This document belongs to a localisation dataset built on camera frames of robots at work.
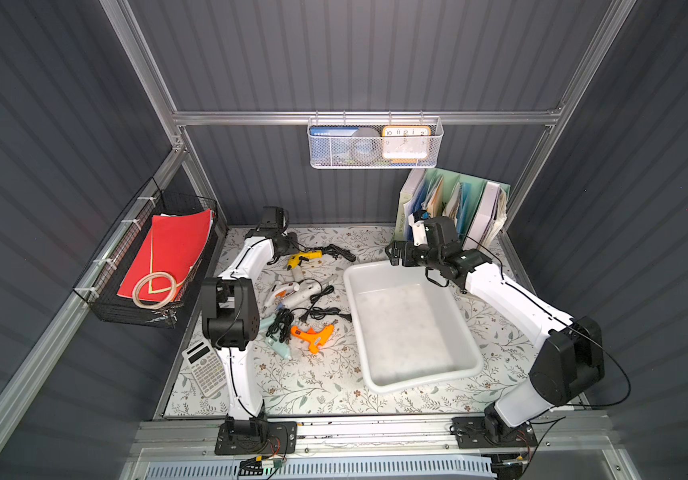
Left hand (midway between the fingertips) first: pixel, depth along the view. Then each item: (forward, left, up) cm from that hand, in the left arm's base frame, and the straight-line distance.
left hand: (285, 244), depth 100 cm
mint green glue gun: (-31, 0, -10) cm, 33 cm away
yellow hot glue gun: (-1, -3, -8) cm, 8 cm away
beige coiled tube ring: (-26, +26, +18) cm, 41 cm away
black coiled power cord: (+4, -17, -8) cm, 19 cm away
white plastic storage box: (-27, -40, -11) cm, 49 cm away
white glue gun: (-14, 0, -10) cm, 17 cm away
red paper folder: (-18, +23, +19) cm, 35 cm away
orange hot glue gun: (-29, -11, -10) cm, 33 cm away
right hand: (-11, -38, +12) cm, 42 cm away
